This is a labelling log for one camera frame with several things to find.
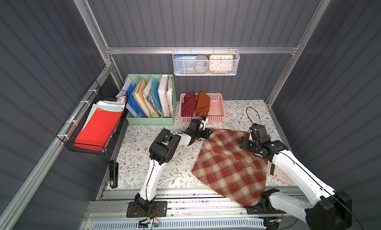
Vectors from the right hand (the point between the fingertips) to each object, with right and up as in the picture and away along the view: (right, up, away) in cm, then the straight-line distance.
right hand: (247, 142), depth 82 cm
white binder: (-50, +30, +11) cm, 59 cm away
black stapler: (-75, -18, 0) cm, 77 cm away
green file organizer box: (-58, +26, +14) cm, 65 cm away
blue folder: (-71, +23, +16) cm, 77 cm away
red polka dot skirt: (-34, +22, +29) cm, 49 cm away
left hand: (-18, +4, +19) cm, 27 cm away
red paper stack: (-75, +8, -15) cm, 77 cm away
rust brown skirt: (-22, +26, +34) cm, 48 cm away
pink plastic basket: (-12, +18, +33) cm, 40 cm away
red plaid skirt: (-3, -19, +2) cm, 19 cm away
